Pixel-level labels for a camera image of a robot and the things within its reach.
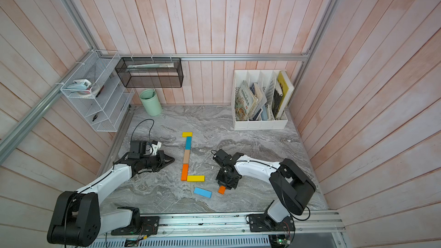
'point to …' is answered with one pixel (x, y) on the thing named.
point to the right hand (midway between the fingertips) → (220, 184)
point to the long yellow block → (196, 178)
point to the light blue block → (202, 192)
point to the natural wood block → (186, 157)
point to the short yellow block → (185, 134)
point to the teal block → (188, 143)
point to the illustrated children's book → (245, 100)
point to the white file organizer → (265, 77)
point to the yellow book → (287, 89)
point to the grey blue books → (263, 111)
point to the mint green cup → (151, 102)
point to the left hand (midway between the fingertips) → (174, 161)
